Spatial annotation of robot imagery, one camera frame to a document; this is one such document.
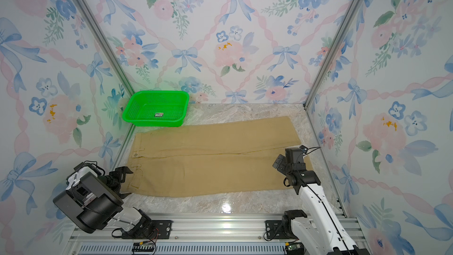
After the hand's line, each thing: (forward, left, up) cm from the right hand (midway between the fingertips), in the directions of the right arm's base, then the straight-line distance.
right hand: (288, 163), depth 83 cm
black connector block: (-32, +64, -12) cm, 73 cm away
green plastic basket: (+43, +77, -7) cm, 88 cm away
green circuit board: (-32, 0, -13) cm, 34 cm away
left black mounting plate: (-26, +56, -8) cm, 62 cm away
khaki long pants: (+8, +28, -8) cm, 31 cm away
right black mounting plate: (-26, +9, -9) cm, 29 cm away
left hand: (-6, +74, -5) cm, 75 cm away
